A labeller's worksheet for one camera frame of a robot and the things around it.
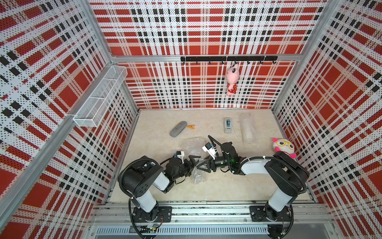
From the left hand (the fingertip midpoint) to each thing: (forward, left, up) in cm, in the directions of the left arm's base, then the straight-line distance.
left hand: (202, 161), depth 87 cm
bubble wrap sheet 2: (+23, -33, -1) cm, 40 cm away
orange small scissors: (+31, +8, -5) cm, 32 cm away
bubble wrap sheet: (+8, +5, +4) cm, 10 cm away
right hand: (-4, +1, +4) cm, 6 cm away
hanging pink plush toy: (+44, -19, +29) cm, 56 cm away
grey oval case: (+26, +17, -2) cm, 32 cm away
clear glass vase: (-9, +2, +2) cm, 9 cm away
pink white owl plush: (+9, -52, +2) cm, 53 cm away
